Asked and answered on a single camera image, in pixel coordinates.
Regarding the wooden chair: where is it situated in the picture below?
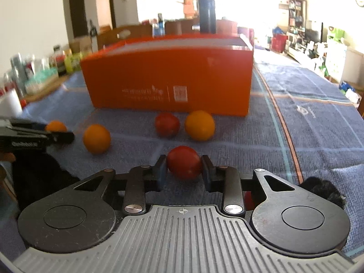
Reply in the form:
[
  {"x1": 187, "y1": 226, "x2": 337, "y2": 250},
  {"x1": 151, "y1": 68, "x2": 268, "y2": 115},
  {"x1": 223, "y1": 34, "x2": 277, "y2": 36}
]
[
  {"x1": 164, "y1": 19, "x2": 238, "y2": 36},
  {"x1": 97, "y1": 23, "x2": 153, "y2": 50}
]

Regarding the red tomato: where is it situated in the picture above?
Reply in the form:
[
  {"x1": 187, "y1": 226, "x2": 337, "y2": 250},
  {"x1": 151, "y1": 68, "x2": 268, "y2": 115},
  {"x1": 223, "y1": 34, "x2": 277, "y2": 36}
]
[
  {"x1": 166, "y1": 146, "x2": 203, "y2": 180},
  {"x1": 155, "y1": 113, "x2": 180, "y2": 137}
]

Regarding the red basket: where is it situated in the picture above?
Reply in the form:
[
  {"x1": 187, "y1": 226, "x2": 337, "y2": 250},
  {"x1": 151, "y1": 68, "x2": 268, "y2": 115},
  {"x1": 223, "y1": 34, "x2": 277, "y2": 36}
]
[{"x1": 271, "y1": 33, "x2": 288, "y2": 53}]

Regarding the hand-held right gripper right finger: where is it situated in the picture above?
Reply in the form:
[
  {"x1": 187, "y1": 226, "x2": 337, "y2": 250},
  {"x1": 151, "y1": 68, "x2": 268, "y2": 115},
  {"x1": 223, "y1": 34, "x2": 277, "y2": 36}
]
[{"x1": 201, "y1": 155, "x2": 297, "y2": 217}]

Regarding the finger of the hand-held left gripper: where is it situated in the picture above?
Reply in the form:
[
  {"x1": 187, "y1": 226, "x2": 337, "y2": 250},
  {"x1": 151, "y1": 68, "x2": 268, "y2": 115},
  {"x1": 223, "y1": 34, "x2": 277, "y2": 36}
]
[{"x1": 47, "y1": 131, "x2": 75, "y2": 146}]

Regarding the teal tissue pack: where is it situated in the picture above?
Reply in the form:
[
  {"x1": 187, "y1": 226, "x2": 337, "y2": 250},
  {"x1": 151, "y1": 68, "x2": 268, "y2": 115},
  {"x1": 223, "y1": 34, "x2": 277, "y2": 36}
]
[{"x1": 24, "y1": 68, "x2": 59, "y2": 95}]

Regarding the black fuzzy cloth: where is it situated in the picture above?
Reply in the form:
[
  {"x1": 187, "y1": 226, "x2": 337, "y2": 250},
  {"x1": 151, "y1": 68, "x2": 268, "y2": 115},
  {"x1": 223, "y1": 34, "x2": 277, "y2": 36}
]
[{"x1": 301, "y1": 176, "x2": 347, "y2": 209}]

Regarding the blue patterned tablecloth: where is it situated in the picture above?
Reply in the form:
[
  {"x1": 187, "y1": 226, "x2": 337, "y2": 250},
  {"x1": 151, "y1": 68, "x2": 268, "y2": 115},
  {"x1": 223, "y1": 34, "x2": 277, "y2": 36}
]
[{"x1": 0, "y1": 44, "x2": 364, "y2": 262}]

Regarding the cluttered bookshelf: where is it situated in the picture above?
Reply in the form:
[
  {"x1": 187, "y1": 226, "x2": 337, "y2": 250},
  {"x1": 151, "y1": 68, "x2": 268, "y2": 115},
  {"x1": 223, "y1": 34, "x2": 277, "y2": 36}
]
[{"x1": 288, "y1": 0, "x2": 308, "y2": 32}]

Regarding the green panda mug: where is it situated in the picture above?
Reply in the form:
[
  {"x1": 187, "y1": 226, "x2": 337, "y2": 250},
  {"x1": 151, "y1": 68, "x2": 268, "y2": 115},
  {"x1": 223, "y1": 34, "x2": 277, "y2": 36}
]
[{"x1": 65, "y1": 52, "x2": 82, "y2": 73}]

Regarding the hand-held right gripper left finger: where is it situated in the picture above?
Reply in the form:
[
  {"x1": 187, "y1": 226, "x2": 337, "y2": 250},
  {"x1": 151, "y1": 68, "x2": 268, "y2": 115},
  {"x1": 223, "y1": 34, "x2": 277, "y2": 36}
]
[{"x1": 73, "y1": 155, "x2": 168, "y2": 215}]

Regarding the person's left hand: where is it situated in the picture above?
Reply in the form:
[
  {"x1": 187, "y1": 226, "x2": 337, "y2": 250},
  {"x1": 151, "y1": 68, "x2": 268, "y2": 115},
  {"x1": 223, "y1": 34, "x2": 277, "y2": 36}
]
[{"x1": 0, "y1": 152, "x2": 17, "y2": 178}]

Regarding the small orange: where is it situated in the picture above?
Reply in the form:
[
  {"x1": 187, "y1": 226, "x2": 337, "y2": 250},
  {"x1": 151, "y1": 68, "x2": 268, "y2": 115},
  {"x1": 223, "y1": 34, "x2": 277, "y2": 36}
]
[{"x1": 45, "y1": 121, "x2": 68, "y2": 133}]

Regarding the white rounded object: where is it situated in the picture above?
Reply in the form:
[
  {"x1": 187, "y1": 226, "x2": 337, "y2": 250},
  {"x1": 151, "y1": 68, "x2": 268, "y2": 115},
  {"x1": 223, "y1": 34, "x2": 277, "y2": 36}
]
[{"x1": 0, "y1": 88, "x2": 23, "y2": 118}]

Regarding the white cabinet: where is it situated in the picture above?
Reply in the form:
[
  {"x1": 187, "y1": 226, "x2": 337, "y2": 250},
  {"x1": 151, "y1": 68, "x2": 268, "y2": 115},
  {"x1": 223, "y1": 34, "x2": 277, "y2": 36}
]
[{"x1": 324, "y1": 44, "x2": 364, "y2": 83}]

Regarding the large orange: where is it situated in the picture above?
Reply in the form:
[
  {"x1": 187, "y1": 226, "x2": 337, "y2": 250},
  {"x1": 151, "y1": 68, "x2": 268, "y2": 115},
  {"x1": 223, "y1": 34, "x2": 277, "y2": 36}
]
[
  {"x1": 83, "y1": 124, "x2": 111, "y2": 154},
  {"x1": 185, "y1": 110, "x2": 216, "y2": 142}
]

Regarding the black-capped bottle with red label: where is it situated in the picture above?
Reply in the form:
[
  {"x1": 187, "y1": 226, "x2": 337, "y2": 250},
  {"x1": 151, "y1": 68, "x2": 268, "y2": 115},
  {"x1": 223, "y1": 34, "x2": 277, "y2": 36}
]
[{"x1": 53, "y1": 45, "x2": 68, "y2": 77}]

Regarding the orange cardboard box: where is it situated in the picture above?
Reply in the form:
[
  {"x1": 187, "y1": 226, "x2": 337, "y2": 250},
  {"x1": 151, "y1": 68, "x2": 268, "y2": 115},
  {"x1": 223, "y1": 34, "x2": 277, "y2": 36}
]
[{"x1": 80, "y1": 33, "x2": 254, "y2": 117}]

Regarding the black thermos flask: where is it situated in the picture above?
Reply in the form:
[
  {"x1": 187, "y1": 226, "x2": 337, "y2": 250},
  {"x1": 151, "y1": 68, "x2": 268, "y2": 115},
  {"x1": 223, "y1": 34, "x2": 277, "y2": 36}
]
[{"x1": 198, "y1": 0, "x2": 217, "y2": 35}]

